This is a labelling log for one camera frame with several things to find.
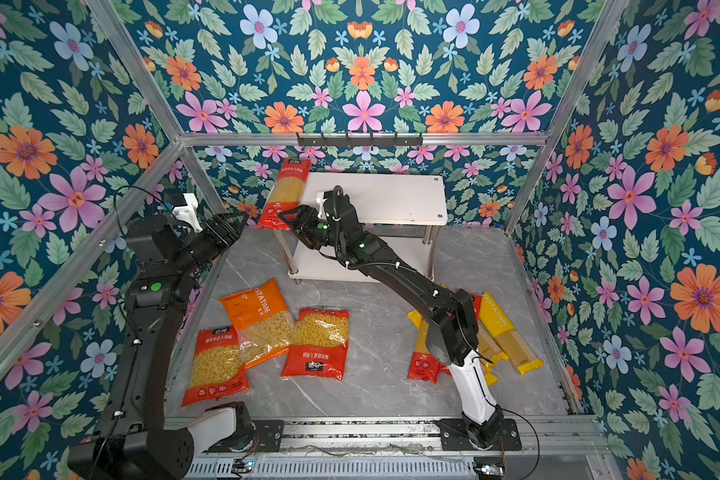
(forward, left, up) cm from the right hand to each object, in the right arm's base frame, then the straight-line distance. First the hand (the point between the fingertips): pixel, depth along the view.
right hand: (281, 217), depth 71 cm
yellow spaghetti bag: (-15, -62, -36) cm, 74 cm away
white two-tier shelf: (+6, -30, -4) cm, 31 cm away
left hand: (-4, +6, +6) cm, 9 cm away
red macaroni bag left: (-24, +22, -34) cm, 47 cm away
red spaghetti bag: (+10, +1, -1) cm, 10 cm away
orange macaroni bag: (-10, +13, -34) cm, 37 cm away
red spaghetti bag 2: (-24, -36, -35) cm, 55 cm away
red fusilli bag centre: (-18, -6, -34) cm, 39 cm away
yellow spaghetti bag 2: (-8, -35, -36) cm, 51 cm away
